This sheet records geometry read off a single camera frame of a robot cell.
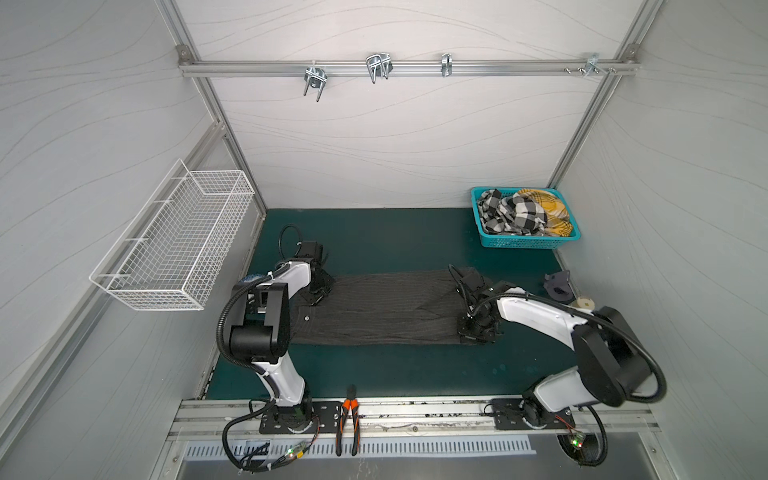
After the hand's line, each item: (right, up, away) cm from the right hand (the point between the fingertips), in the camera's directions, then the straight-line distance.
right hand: (466, 332), depth 86 cm
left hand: (-42, +12, +11) cm, 45 cm away
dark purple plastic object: (+33, +12, +9) cm, 36 cm away
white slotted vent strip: (-28, -23, -16) cm, 40 cm away
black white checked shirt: (+20, +36, +17) cm, 45 cm away
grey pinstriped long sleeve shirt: (-18, +7, +2) cm, 19 cm away
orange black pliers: (-33, -15, -11) cm, 38 cm away
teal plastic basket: (+15, +27, +18) cm, 35 cm away
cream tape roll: (+32, +10, -4) cm, 34 cm away
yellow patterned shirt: (+37, +33, +17) cm, 52 cm away
